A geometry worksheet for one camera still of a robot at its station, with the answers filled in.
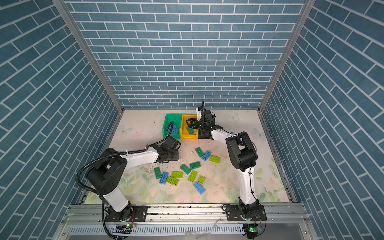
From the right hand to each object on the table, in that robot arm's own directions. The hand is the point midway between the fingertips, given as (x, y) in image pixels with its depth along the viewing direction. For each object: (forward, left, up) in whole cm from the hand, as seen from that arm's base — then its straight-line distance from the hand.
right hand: (188, 120), depth 98 cm
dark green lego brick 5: (-32, +14, -11) cm, 37 cm away
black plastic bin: (-19, -12, +11) cm, 25 cm away
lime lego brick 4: (-32, -6, -13) cm, 35 cm away
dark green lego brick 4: (-28, -1, -12) cm, 31 cm away
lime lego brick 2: (-32, +3, -12) cm, 34 cm away
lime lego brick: (-21, -19, -12) cm, 30 cm away
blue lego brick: (-3, +10, -9) cm, 14 cm away
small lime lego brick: (-34, -12, -12) cm, 38 cm away
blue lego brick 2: (+1, +11, -10) cm, 15 cm away
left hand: (-20, +5, -11) cm, 24 cm away
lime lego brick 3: (-36, +5, -12) cm, 39 cm away
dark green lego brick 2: (-17, -9, -12) cm, 22 cm away
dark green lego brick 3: (-26, -7, -12) cm, 29 cm away
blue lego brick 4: (-35, +10, -11) cm, 38 cm away
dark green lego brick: (-1, -1, -10) cm, 10 cm away
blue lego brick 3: (-19, -14, -11) cm, 26 cm away
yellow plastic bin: (-3, +3, -11) cm, 11 cm away
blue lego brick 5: (-39, -11, -11) cm, 42 cm away
